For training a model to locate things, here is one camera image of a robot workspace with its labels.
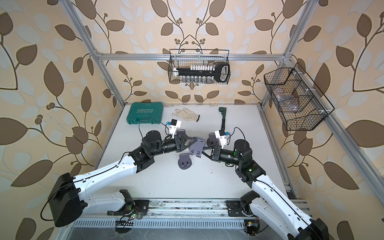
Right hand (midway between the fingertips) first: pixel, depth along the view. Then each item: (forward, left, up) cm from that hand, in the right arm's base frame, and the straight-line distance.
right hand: (199, 151), depth 68 cm
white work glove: (+44, +8, -23) cm, 50 cm away
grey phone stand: (+4, +9, -19) cm, 21 cm away
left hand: (+2, +2, +7) cm, 7 cm away
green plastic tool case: (+43, +38, -19) cm, 61 cm away
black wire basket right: (+19, -52, +9) cm, 56 cm away
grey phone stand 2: (0, +1, +2) cm, 3 cm away
